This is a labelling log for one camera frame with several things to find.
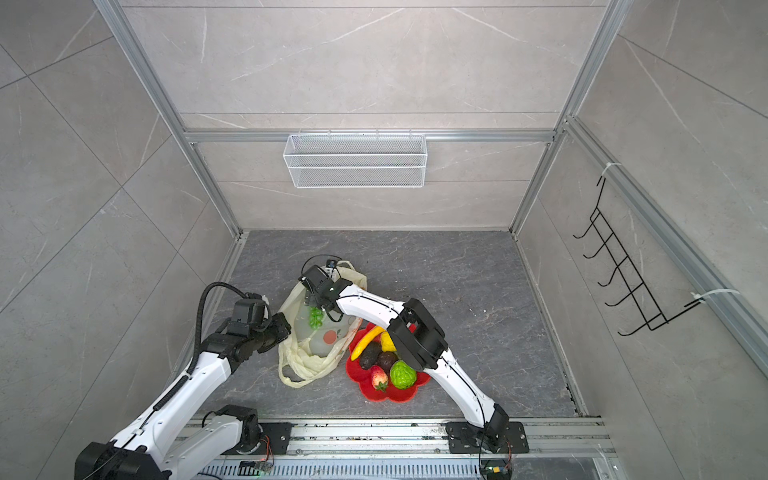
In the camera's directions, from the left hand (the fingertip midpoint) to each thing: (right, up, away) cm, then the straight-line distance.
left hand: (291, 318), depth 84 cm
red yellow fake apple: (+26, -15, -6) cm, 30 cm away
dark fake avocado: (+23, -10, -1) cm, 25 cm away
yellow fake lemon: (+27, -7, +1) cm, 28 cm away
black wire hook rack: (+83, +10, -20) cm, 86 cm away
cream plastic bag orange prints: (+5, -9, -2) cm, 11 cm away
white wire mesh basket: (+17, +51, +17) cm, 56 cm away
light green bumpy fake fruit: (+32, -14, -6) cm, 35 cm away
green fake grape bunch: (+5, -1, +10) cm, 11 cm away
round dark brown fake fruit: (+27, -11, -2) cm, 29 cm away
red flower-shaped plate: (+21, -15, -4) cm, 26 cm away
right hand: (+5, +5, +13) cm, 15 cm away
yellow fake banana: (+21, -6, 0) cm, 22 cm away
